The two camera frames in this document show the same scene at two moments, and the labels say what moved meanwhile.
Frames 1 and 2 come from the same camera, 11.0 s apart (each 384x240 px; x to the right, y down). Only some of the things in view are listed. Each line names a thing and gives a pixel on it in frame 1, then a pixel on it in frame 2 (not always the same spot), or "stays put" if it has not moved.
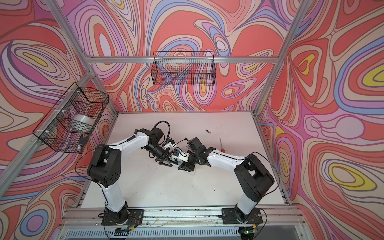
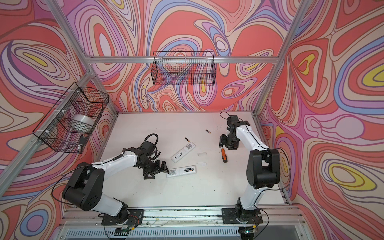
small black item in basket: x=83 y=140 stays put
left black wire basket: x=70 y=124 stays put
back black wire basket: x=186 y=68 stays put
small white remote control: x=179 y=156 to x=181 y=171
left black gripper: x=166 y=158 to x=157 y=170
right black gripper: x=186 y=166 to x=234 y=147
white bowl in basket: x=85 y=119 stays put
